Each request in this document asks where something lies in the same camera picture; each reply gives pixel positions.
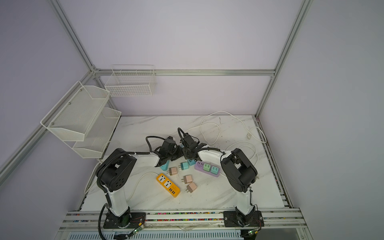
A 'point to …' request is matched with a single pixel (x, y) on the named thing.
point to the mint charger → (184, 165)
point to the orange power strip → (168, 185)
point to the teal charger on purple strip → (214, 170)
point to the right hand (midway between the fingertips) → (187, 150)
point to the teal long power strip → (191, 162)
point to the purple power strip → (208, 168)
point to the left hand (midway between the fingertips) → (185, 152)
